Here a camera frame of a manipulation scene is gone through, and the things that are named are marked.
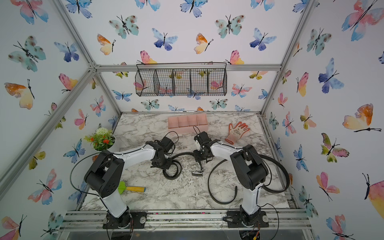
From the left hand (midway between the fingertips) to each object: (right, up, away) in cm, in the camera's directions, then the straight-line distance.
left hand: (168, 165), depth 92 cm
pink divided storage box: (+17, +26, +18) cm, 36 cm away
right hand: (+19, +6, +3) cm, 20 cm away
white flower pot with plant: (-37, +16, -6) cm, 40 cm away
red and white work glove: (+45, +19, +15) cm, 51 cm away
